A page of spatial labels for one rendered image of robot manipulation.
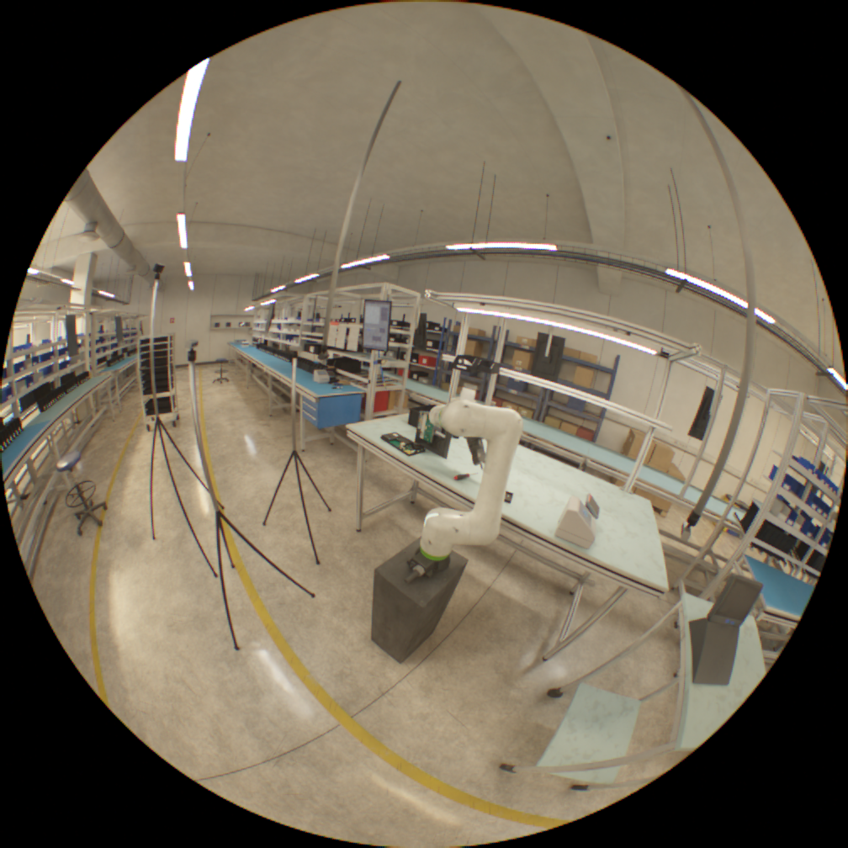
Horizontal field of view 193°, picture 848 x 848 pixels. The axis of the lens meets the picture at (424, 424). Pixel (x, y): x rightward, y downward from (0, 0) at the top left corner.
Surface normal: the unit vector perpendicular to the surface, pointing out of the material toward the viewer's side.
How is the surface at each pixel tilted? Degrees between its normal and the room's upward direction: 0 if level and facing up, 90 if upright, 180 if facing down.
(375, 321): 101
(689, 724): 0
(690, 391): 90
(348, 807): 0
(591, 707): 0
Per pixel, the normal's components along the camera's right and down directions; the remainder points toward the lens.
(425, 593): 0.16, -0.93
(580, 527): -0.59, 0.18
